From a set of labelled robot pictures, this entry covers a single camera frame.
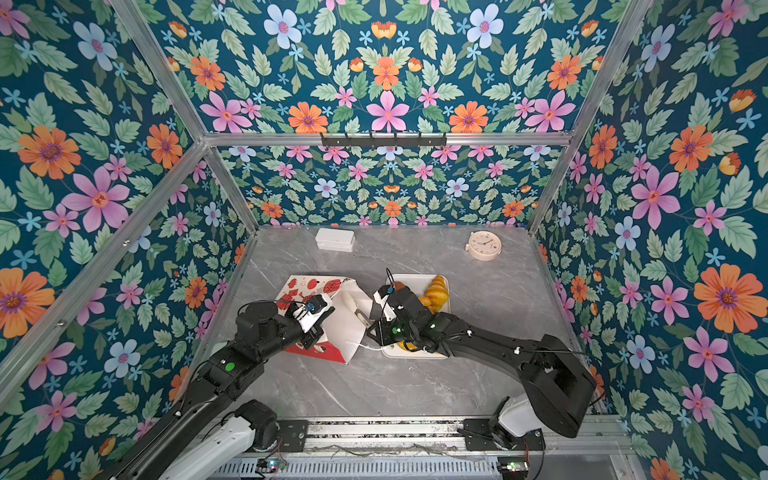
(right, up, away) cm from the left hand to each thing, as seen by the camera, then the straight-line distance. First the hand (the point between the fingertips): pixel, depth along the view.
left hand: (333, 302), depth 71 cm
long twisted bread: (+27, -1, +25) cm, 37 cm away
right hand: (+7, -9, +8) cm, 14 cm away
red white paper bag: (0, -9, +16) cm, 19 cm away
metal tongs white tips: (+2, -3, +13) cm, 14 cm away
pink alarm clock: (+47, +15, +41) cm, 64 cm away
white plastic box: (-9, +17, +41) cm, 45 cm away
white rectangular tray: (+21, +1, +30) cm, 37 cm away
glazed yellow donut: (+18, -10, 0) cm, 21 cm away
